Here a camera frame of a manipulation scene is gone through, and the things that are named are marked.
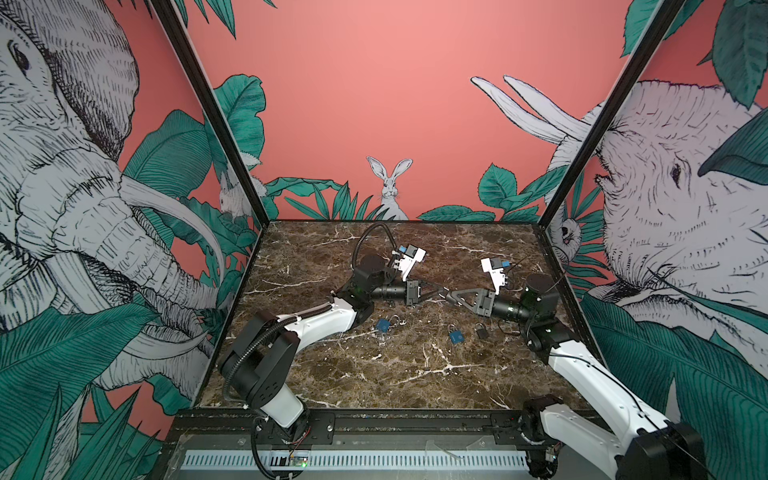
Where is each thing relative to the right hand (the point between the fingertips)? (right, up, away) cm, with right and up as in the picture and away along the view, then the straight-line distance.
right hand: (451, 297), depth 71 cm
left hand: (-1, +1, 0) cm, 2 cm away
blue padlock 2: (+6, -16, +19) cm, 25 cm away
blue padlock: (-17, -13, +22) cm, 30 cm away
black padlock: (0, 0, +1) cm, 1 cm away
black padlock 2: (+14, -15, +20) cm, 28 cm away
